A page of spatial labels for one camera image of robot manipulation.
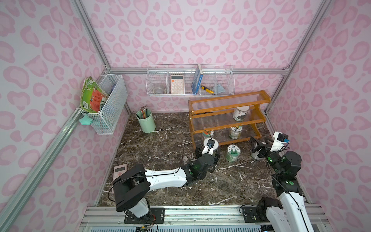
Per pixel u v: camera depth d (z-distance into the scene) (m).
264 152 0.64
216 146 0.77
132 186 0.46
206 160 0.59
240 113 0.89
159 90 0.95
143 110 0.98
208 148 0.64
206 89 0.95
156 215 0.73
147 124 1.03
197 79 0.88
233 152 0.87
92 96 0.73
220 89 1.00
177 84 0.93
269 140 0.73
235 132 0.97
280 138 0.60
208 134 0.95
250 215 0.72
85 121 0.63
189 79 0.99
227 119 1.10
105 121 0.72
